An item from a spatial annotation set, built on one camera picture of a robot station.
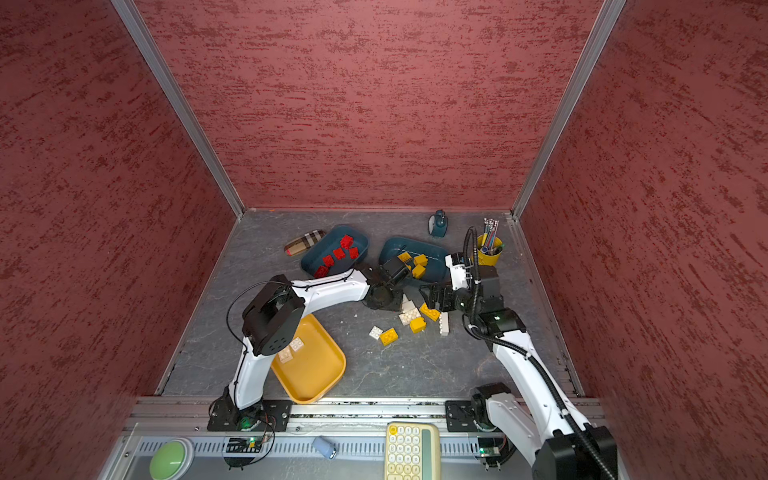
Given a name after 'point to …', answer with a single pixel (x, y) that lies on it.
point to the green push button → (173, 459)
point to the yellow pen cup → (489, 255)
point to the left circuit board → (244, 445)
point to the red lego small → (328, 260)
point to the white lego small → (375, 332)
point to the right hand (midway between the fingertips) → (431, 292)
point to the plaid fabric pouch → (304, 242)
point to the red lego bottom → (346, 242)
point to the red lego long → (321, 271)
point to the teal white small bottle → (438, 224)
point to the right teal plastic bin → (436, 271)
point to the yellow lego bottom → (389, 337)
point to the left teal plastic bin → (312, 259)
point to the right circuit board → (490, 446)
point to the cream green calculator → (412, 451)
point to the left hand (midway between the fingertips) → (393, 309)
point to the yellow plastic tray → (315, 368)
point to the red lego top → (339, 254)
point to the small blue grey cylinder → (323, 446)
